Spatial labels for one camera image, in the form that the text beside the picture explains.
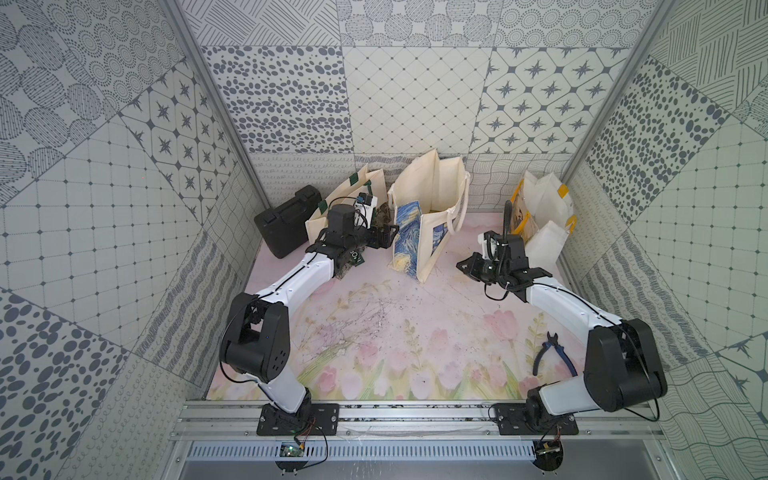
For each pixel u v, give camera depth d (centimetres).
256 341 45
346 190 98
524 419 73
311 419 73
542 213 113
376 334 89
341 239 68
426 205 116
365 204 76
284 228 93
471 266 78
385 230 78
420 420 76
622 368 43
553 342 84
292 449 72
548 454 73
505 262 69
